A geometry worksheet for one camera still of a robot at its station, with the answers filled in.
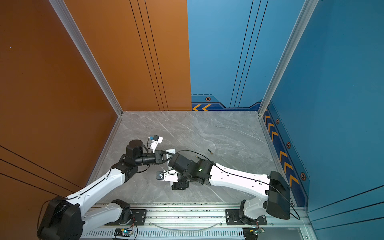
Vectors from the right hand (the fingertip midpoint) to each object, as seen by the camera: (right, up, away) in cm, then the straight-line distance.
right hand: (171, 175), depth 71 cm
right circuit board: (+38, -27, -2) cm, 47 cm away
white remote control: (0, +12, +4) cm, 12 cm away
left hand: (+1, +9, +3) cm, 9 cm away
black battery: (+21, +7, +25) cm, 33 cm away
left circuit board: (-23, -27, 0) cm, 36 cm away
